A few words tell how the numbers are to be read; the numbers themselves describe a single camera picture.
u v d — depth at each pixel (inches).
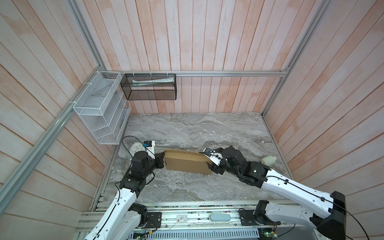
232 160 20.3
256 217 25.5
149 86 41.3
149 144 26.9
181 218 28.8
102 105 29.4
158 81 35.5
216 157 24.2
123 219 22.6
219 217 28.8
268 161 33.7
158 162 27.4
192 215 29.9
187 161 30.6
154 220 28.8
